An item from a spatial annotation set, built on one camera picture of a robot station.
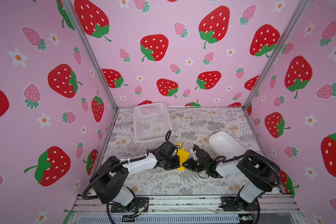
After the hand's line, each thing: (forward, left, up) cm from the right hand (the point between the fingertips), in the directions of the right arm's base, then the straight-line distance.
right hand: (180, 165), depth 87 cm
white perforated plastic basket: (+34, +27, 0) cm, 43 cm away
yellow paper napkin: (+8, -1, -1) cm, 8 cm away
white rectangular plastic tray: (+18, -28, 0) cm, 33 cm away
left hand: (-2, -1, +3) cm, 3 cm away
